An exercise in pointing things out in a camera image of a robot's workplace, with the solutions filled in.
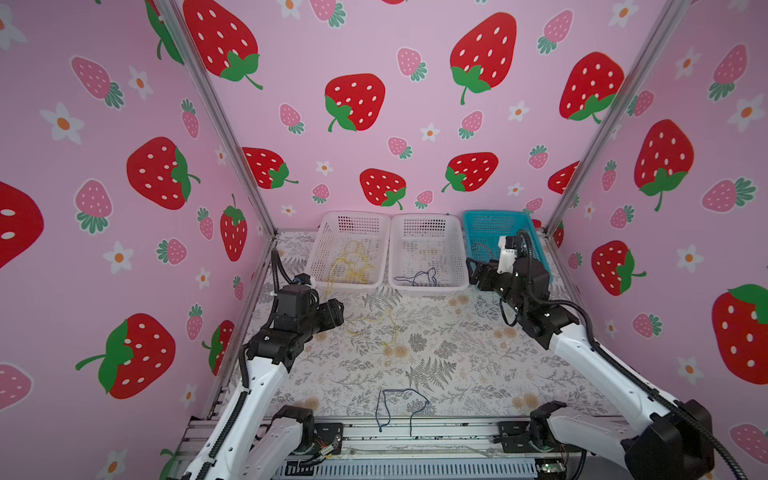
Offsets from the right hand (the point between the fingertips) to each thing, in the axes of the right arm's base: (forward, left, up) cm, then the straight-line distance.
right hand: (477, 260), depth 78 cm
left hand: (-14, +37, -7) cm, 40 cm away
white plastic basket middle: (+25, +13, -26) cm, 38 cm away
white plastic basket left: (+27, +51, -19) cm, 60 cm away
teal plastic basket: (+29, -7, -15) cm, 33 cm away
